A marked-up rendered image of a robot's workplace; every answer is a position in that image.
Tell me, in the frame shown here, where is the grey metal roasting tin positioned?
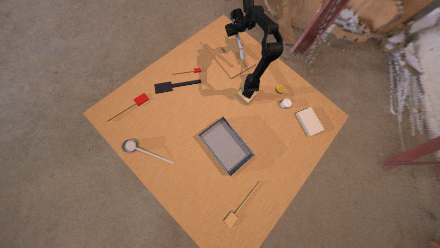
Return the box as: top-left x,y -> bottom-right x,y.
199,116 -> 255,177

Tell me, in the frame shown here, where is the white cylinder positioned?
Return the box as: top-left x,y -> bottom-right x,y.
281,98 -> 291,109

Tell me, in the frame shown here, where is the pale pink rectangular block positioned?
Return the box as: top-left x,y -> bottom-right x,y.
296,107 -> 324,137

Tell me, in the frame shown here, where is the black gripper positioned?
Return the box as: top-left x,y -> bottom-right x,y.
225,17 -> 252,37

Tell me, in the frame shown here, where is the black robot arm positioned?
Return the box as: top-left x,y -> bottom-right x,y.
231,0 -> 283,99

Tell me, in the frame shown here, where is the yellow round disc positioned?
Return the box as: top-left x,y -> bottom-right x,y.
276,84 -> 285,94

